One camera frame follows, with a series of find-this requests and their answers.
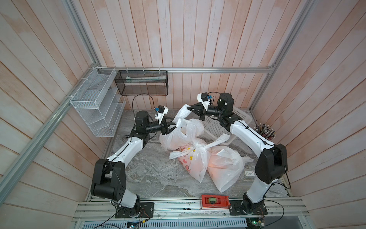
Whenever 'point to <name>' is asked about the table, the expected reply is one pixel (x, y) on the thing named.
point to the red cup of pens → (265, 131)
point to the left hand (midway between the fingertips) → (176, 123)
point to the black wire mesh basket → (142, 82)
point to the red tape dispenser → (215, 201)
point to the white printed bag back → (187, 130)
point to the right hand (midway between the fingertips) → (187, 107)
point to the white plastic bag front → (225, 166)
